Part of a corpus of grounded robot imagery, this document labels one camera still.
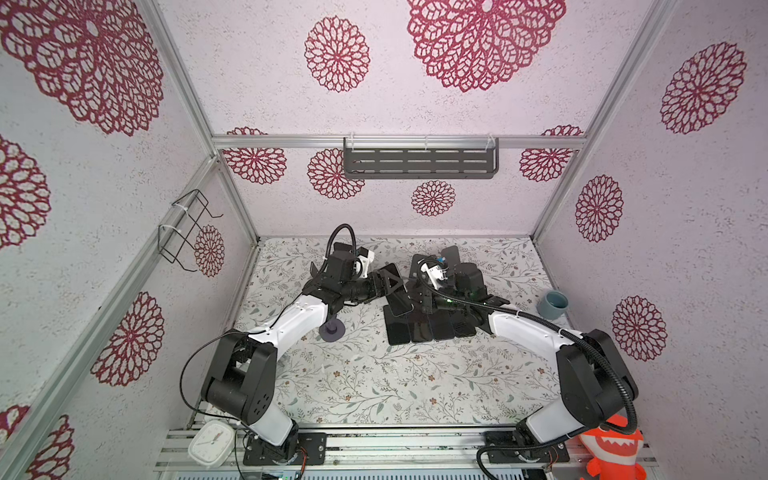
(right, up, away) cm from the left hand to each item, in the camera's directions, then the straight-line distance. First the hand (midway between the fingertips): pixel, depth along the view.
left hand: (393, 289), depth 84 cm
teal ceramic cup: (+51, -6, +11) cm, 53 cm away
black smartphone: (+1, -3, -2) cm, 4 cm away
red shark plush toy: (+49, -36, -17) cm, 63 cm away
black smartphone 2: (+2, -14, +11) cm, 18 cm away
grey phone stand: (-19, -13, +8) cm, 24 cm away
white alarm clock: (-44, -37, -11) cm, 59 cm away
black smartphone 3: (+15, -7, -15) cm, 23 cm away
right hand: (+3, -1, -2) cm, 4 cm away
